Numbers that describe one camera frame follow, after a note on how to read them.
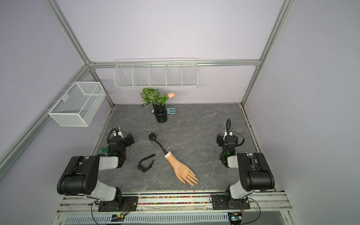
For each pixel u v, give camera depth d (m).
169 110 1.15
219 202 0.74
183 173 0.82
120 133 0.82
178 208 0.74
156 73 1.01
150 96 0.87
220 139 0.85
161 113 1.03
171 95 0.89
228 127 0.79
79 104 0.84
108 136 0.69
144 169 0.82
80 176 0.45
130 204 0.74
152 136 0.96
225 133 0.84
